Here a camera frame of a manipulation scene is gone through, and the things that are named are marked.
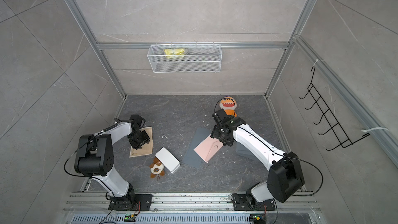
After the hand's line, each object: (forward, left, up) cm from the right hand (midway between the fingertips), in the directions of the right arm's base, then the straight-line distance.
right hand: (219, 138), depth 84 cm
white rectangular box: (-10, +28, -6) cm, 30 cm away
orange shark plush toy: (+27, -10, -4) cm, 29 cm away
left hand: (+4, +44, -10) cm, 45 cm away
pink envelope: (-1, +6, -11) cm, 12 cm away
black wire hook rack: (-14, -45, +22) cm, 52 cm away
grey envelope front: (-2, -14, -11) cm, 17 cm away
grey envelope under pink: (-6, +16, -12) cm, 21 cm away
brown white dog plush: (-13, +34, -8) cm, 37 cm away
